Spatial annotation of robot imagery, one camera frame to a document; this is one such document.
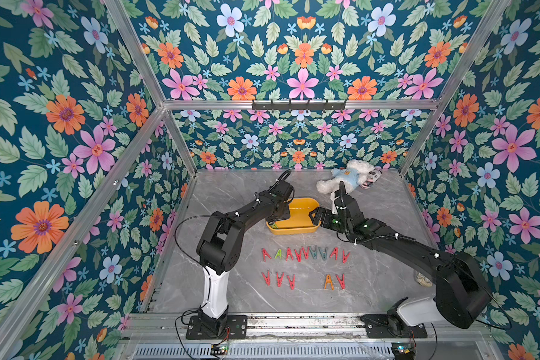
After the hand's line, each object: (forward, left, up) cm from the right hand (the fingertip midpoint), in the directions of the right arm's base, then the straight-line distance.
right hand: (317, 215), depth 85 cm
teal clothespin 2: (-9, -3, -15) cm, 18 cm away
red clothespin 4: (-20, +19, -15) cm, 31 cm away
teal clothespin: (-9, +1, -14) cm, 17 cm away
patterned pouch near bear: (+33, -31, -12) cm, 47 cm away
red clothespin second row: (-20, -10, -16) cm, 27 cm away
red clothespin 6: (-21, +9, -14) cm, 27 cm away
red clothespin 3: (-9, +4, -15) cm, 18 cm away
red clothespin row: (-10, +21, -15) cm, 27 cm away
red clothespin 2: (-10, +7, -15) cm, 19 cm away
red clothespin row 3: (-10, -12, -16) cm, 22 cm away
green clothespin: (+3, +18, -13) cm, 22 cm away
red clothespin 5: (-20, +14, -15) cm, 29 cm away
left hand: (+7, +13, -9) cm, 18 cm away
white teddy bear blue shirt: (+27, -19, -5) cm, 33 cm away
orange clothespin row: (-20, -4, -15) cm, 25 cm away
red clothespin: (-9, +11, -15) cm, 20 cm away
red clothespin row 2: (-8, -8, -15) cm, 19 cm away
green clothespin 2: (-10, +15, -14) cm, 23 cm away
